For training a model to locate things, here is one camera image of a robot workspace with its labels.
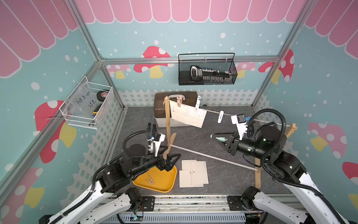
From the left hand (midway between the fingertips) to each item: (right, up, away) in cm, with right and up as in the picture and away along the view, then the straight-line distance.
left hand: (172, 154), depth 62 cm
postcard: (+11, +16, +4) cm, 20 cm away
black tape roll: (-43, +30, +18) cm, 55 cm away
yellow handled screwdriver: (-17, +9, +43) cm, 47 cm away
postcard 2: (+7, -13, +25) cm, 29 cm away
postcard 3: (+8, -20, +21) cm, 30 cm away
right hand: (+17, +9, -7) cm, 20 cm away
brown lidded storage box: (+9, +33, +51) cm, 62 cm away
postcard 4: (+15, -18, +23) cm, 33 cm away
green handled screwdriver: (-22, +11, +44) cm, 50 cm away
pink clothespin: (-14, -20, +19) cm, 31 cm away
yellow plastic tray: (-13, -20, +21) cm, 32 cm away
